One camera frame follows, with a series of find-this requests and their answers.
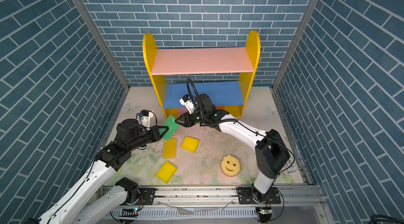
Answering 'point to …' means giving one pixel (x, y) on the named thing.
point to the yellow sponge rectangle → (169, 149)
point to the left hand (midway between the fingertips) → (169, 128)
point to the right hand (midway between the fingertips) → (176, 118)
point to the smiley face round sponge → (230, 166)
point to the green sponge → (173, 128)
